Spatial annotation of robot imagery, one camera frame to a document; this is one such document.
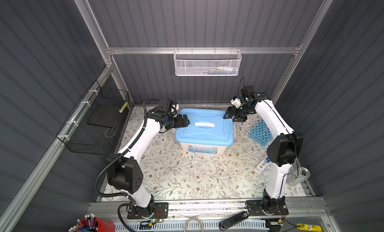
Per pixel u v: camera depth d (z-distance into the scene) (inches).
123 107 32.2
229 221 29.0
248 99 25.9
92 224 23.9
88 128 28.0
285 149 20.4
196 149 34.8
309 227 26.4
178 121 29.1
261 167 33.0
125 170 17.1
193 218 27.9
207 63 48.6
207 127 33.3
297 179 28.8
